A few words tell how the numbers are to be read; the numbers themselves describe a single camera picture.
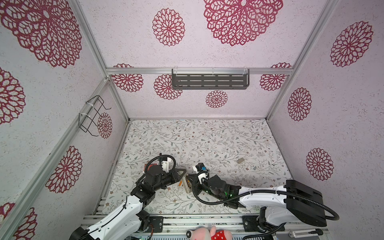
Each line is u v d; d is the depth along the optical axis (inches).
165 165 28.7
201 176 26.0
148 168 23.9
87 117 29.2
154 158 23.3
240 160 38.3
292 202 16.8
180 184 27.0
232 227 28.8
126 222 22.6
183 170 30.5
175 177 27.9
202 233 26.0
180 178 28.6
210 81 39.1
